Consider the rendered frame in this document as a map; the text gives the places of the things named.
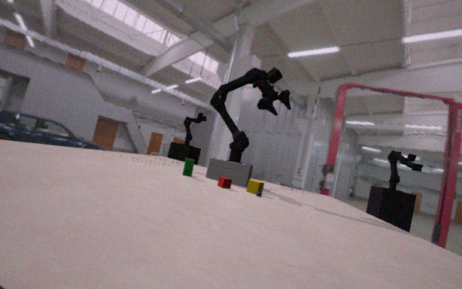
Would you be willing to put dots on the green block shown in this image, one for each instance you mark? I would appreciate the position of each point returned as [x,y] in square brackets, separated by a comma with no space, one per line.
[189,163]
[187,171]

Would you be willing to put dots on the yellow block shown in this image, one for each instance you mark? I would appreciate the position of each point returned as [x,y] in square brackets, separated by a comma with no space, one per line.
[255,186]

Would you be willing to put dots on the red block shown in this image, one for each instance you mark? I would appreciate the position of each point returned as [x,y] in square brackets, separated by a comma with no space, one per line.
[224,183]

